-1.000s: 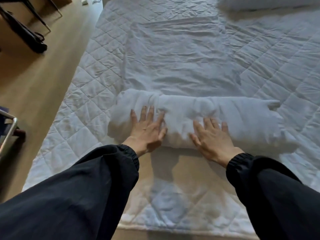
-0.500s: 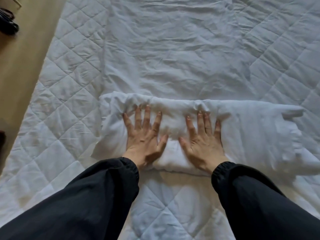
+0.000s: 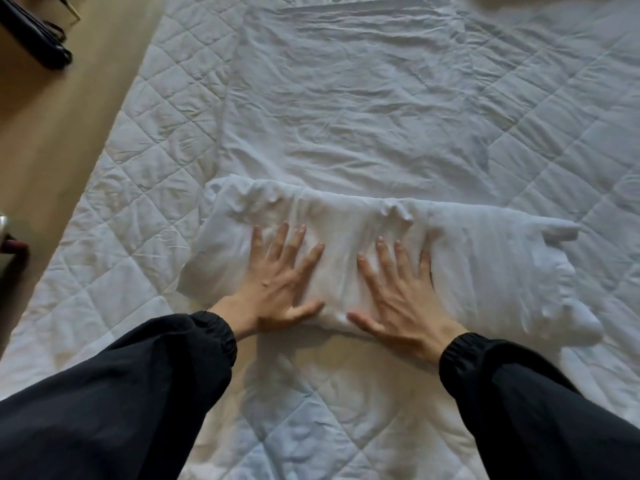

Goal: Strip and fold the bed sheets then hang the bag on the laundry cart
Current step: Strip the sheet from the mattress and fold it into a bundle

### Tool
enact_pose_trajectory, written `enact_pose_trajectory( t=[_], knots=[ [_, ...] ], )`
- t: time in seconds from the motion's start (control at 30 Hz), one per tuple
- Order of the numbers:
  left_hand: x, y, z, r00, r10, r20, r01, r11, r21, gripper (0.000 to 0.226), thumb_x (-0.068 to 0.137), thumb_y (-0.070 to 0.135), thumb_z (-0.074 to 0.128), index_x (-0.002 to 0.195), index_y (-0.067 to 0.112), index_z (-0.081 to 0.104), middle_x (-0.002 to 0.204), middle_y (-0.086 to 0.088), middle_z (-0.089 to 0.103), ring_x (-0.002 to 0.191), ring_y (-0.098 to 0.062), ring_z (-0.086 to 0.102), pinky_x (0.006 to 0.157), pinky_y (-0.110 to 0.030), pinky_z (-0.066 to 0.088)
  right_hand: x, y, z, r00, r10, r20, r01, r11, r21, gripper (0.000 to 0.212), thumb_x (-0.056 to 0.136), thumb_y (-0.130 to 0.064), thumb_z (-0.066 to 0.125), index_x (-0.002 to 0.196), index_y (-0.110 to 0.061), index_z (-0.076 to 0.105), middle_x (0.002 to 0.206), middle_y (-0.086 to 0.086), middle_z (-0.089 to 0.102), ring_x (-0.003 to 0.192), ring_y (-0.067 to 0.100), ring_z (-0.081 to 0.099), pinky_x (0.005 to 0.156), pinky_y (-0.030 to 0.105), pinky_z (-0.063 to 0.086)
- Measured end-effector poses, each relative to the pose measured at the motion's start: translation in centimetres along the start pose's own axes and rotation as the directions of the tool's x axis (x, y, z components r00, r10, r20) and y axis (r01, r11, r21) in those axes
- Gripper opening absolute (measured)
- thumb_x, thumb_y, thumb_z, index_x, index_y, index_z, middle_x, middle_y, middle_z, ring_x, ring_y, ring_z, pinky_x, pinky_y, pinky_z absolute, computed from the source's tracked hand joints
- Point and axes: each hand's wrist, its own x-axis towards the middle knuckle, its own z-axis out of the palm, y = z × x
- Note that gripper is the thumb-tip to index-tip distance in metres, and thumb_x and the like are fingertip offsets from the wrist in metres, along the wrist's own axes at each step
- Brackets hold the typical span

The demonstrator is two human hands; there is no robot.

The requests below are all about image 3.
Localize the dark grey backpack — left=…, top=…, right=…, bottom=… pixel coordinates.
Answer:
left=0, top=0, right=73, bottom=71

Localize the white duvet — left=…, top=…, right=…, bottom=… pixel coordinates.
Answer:
left=177, top=0, right=603, bottom=351

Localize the person's right hand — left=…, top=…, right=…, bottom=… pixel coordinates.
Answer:
left=346, top=238, right=469, bottom=365

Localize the quilted white mattress pad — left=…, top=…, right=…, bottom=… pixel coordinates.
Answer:
left=0, top=0, right=640, bottom=480

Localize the person's left forearm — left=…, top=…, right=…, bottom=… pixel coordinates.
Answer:
left=0, top=310, right=239, bottom=480

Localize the person's right forearm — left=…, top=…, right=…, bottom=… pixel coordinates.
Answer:
left=439, top=333, right=640, bottom=480

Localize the person's left hand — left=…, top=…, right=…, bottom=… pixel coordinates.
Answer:
left=209, top=222, right=326, bottom=341

